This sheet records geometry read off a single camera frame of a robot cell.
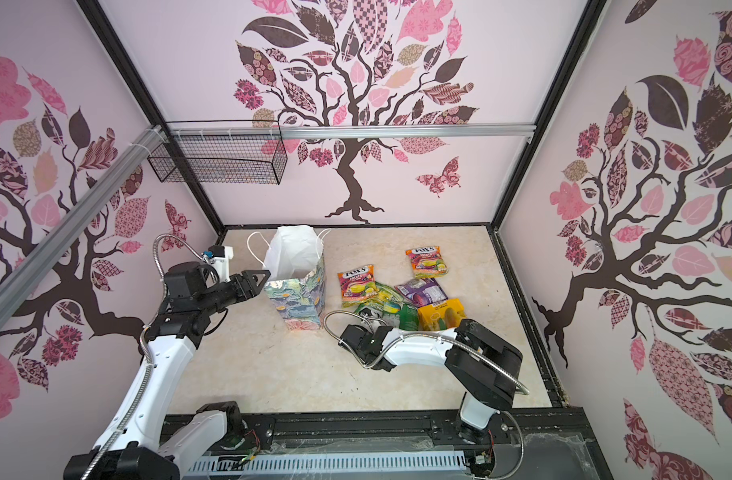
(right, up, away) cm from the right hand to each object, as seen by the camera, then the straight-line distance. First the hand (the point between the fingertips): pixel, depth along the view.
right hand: (386, 337), depth 88 cm
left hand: (-32, +19, -12) cm, 39 cm away
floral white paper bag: (-30, +25, +6) cm, 39 cm away
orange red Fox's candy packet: (-9, +15, +11) cm, 21 cm away
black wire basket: (-52, +59, +7) cm, 79 cm away
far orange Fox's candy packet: (+16, +22, +17) cm, 32 cm away
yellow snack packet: (+18, +7, +2) cm, 20 cm away
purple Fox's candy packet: (+12, +13, +8) cm, 19 cm away
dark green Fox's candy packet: (+7, +5, +3) cm, 9 cm away
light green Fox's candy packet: (-2, +8, +6) cm, 10 cm away
